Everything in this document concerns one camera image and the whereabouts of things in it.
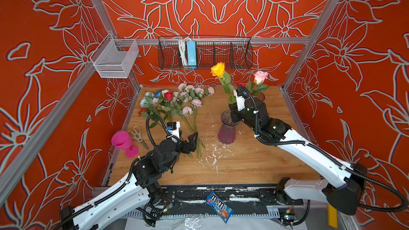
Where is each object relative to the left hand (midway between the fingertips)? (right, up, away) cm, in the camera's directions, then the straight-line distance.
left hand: (190, 132), depth 71 cm
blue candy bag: (+14, -34, -2) cm, 37 cm away
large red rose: (-17, +18, +29) cm, 38 cm away
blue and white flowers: (-27, +12, +35) cm, 46 cm away
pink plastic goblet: (-36, -6, +8) cm, 37 cm away
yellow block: (+63, -37, -3) cm, 73 cm away
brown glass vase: (+39, +17, +16) cm, 45 cm away
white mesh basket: (-48, +40, +22) cm, 66 cm away
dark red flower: (-34, +9, +31) cm, 47 cm away
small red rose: (+24, +23, +3) cm, 33 cm away
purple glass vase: (+20, -4, +17) cm, 26 cm away
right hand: (+19, +14, +1) cm, 24 cm away
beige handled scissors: (-35, -6, +24) cm, 43 cm away
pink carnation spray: (-7, +15, +39) cm, 43 cm away
